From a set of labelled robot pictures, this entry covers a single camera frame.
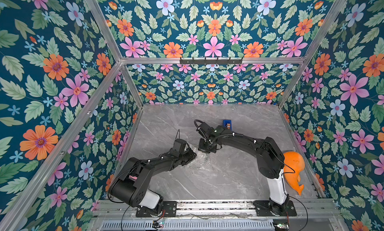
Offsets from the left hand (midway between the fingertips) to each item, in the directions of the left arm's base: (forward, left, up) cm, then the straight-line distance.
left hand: (199, 154), depth 90 cm
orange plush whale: (-12, -53, +6) cm, 55 cm away
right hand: (+2, -2, +4) cm, 5 cm away
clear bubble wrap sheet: (-5, -2, +1) cm, 5 cm away
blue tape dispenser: (+19, -21, +3) cm, 29 cm away
